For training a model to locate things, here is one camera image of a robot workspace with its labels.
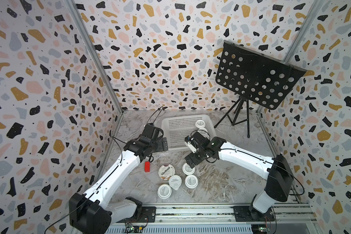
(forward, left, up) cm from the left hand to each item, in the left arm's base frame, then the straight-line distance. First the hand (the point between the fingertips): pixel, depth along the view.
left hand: (160, 143), depth 80 cm
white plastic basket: (+25, -8, -18) cm, 32 cm away
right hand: (-6, -18, -7) cm, 20 cm away
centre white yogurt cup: (-17, -17, -12) cm, 27 cm away
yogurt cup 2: (-5, -21, +17) cm, 28 cm away
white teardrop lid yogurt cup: (-16, -8, -13) cm, 22 cm away
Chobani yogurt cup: (-10, -3, -14) cm, 17 cm away
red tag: (-5, +10, -18) cm, 21 cm away
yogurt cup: (+24, -25, -12) cm, 36 cm away
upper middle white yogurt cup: (-10, -15, -11) cm, 21 cm away
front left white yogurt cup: (-21, -3, -13) cm, 25 cm away
